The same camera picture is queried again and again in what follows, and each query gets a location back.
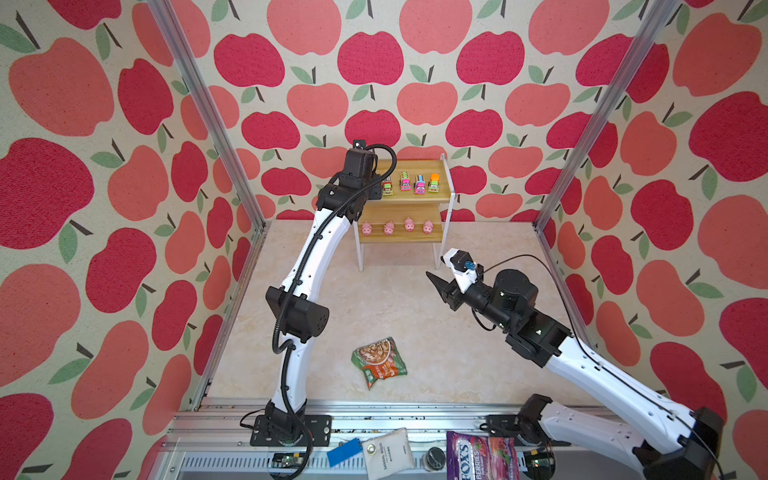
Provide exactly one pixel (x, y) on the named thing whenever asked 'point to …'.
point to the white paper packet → (387, 454)
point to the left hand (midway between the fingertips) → (374, 180)
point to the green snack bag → (379, 360)
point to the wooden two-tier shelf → (411, 207)
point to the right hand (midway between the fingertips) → (446, 262)
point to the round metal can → (433, 459)
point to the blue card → (343, 451)
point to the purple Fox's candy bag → (481, 458)
